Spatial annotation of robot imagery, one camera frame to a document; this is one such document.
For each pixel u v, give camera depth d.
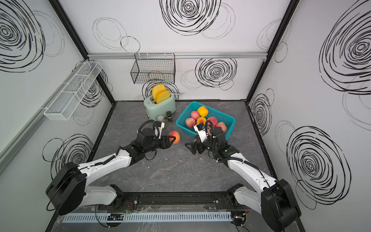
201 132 0.70
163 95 0.96
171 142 0.77
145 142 0.62
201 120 0.99
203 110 0.99
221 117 1.02
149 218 0.77
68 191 0.41
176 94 1.20
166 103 0.99
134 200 0.74
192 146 0.70
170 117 1.01
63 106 0.72
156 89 0.99
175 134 0.81
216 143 0.62
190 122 1.00
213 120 1.01
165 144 0.72
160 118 0.98
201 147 0.71
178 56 0.91
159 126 0.75
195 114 1.04
